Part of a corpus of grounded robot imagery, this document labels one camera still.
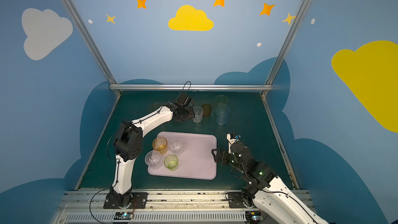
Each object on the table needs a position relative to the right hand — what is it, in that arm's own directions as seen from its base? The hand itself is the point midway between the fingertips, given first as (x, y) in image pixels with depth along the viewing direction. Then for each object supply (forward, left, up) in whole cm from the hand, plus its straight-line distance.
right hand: (219, 149), depth 75 cm
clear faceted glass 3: (+29, +13, -11) cm, 33 cm away
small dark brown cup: (+32, +7, -9) cm, 34 cm away
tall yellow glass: (+29, +41, -3) cm, 50 cm away
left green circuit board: (-28, +44, -15) cm, 54 cm away
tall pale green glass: (+37, -2, -3) cm, 37 cm away
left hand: (+25, +15, -5) cm, 29 cm away
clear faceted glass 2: (+6, +24, -14) cm, 29 cm away
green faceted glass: (-3, +26, -14) cm, 30 cm away
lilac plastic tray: (+2, +17, -15) cm, 22 cm away
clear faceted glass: (-2, +36, -13) cm, 39 cm away
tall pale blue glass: (+30, -3, -9) cm, 32 cm away
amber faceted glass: (+7, +35, -12) cm, 37 cm away
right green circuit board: (-25, -17, -16) cm, 34 cm away
